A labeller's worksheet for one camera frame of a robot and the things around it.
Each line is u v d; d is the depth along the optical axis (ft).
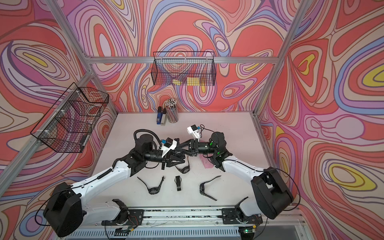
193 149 2.09
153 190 2.57
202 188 2.58
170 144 1.98
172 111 3.42
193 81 2.97
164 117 3.67
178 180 2.77
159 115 3.74
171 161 2.12
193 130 2.30
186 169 2.83
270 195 1.40
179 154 2.17
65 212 1.33
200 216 2.46
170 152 2.14
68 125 2.46
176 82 2.70
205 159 2.17
